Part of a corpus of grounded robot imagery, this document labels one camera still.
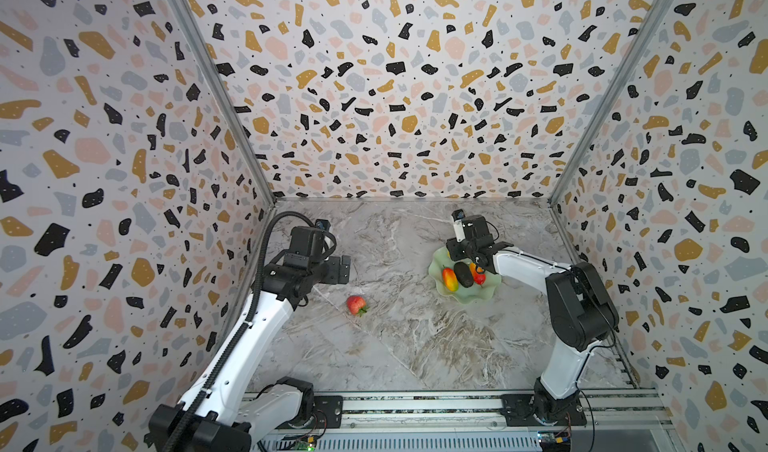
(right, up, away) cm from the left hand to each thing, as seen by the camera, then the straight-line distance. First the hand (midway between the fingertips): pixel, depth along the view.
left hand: (330, 257), depth 76 cm
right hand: (+34, +5, +20) cm, 40 cm away
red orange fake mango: (+43, -9, +19) cm, 48 cm away
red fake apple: (+5, -16, +12) cm, 20 cm away
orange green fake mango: (+34, -9, +19) cm, 39 cm away
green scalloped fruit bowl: (+40, -14, +18) cm, 46 cm away
